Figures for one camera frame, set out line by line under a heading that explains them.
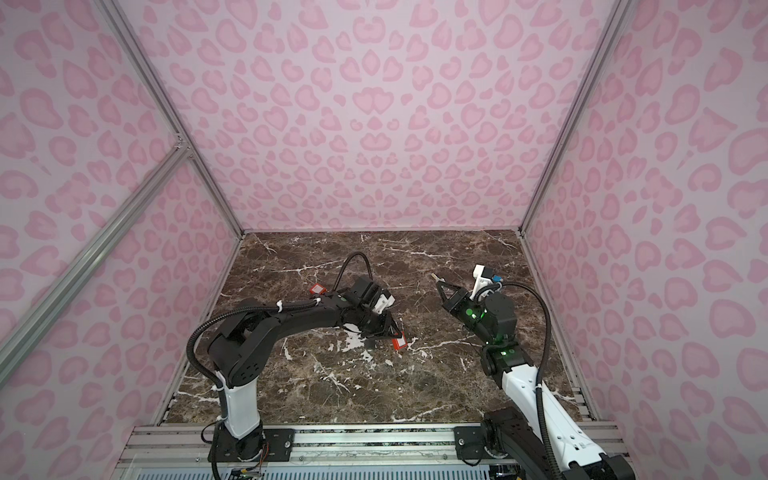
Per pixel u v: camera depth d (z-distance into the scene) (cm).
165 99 83
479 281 70
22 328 52
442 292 74
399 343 86
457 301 66
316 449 73
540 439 49
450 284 73
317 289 101
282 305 55
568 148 94
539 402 48
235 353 50
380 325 80
